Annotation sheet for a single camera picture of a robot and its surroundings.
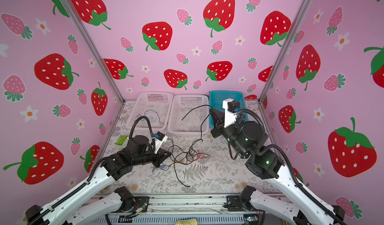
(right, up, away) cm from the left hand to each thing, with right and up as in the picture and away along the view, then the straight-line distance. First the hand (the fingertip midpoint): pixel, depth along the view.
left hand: (171, 153), depth 72 cm
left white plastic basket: (-19, +26, +45) cm, 56 cm away
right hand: (+18, +21, -17) cm, 33 cm away
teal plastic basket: (+28, +31, +47) cm, 62 cm away
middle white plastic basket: (+9, +12, +34) cm, 37 cm away
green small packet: (-38, +2, +26) cm, 46 cm away
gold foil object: (+11, -29, -6) cm, 32 cm away
